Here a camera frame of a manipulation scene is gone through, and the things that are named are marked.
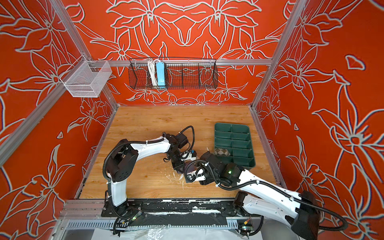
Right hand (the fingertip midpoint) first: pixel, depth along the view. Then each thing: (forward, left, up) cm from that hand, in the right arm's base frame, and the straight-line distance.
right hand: (195, 167), depth 75 cm
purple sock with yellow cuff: (+1, +4, -8) cm, 9 cm away
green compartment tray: (+22, -28, -7) cm, 36 cm away
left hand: (+3, +7, -10) cm, 13 cm away
